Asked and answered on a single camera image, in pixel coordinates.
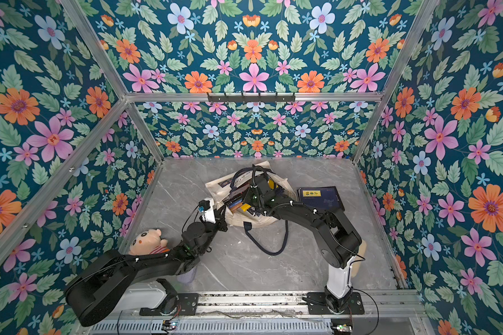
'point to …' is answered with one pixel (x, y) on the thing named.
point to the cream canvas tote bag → (221, 185)
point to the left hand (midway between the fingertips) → (227, 205)
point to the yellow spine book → (245, 207)
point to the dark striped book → (236, 195)
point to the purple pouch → (187, 277)
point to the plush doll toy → (149, 242)
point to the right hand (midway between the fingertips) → (249, 190)
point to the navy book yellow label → (323, 197)
